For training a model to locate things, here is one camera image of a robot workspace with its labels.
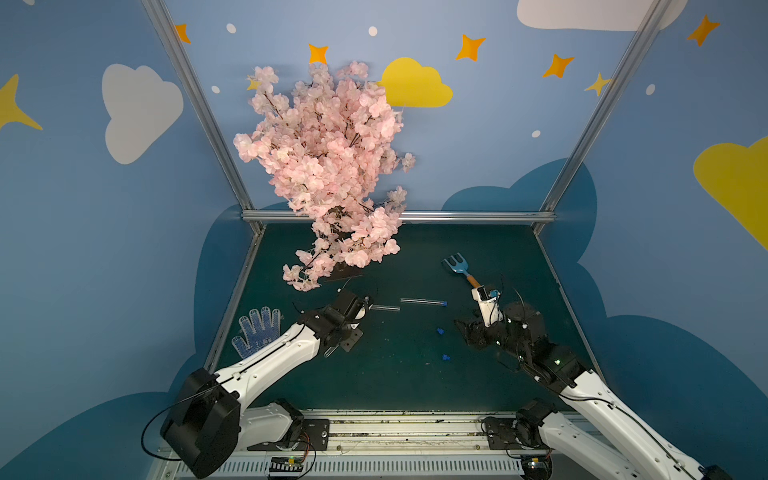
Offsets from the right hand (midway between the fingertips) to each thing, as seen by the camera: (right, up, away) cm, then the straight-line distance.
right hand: (470, 311), depth 77 cm
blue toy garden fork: (+5, +10, +31) cm, 33 cm away
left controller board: (-47, -38, -4) cm, 61 cm away
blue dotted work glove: (-63, -10, +15) cm, 65 cm away
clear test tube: (-23, -3, +22) cm, 32 cm away
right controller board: (+16, -38, -4) cm, 41 cm away
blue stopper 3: (-5, -15, +9) cm, 19 cm away
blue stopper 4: (-5, -9, +16) cm, 19 cm away
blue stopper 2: (+1, +7, -13) cm, 15 cm away
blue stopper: (-2, -2, +21) cm, 22 cm away
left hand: (-33, -5, +8) cm, 34 cm away
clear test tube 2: (-10, -1, +23) cm, 25 cm away
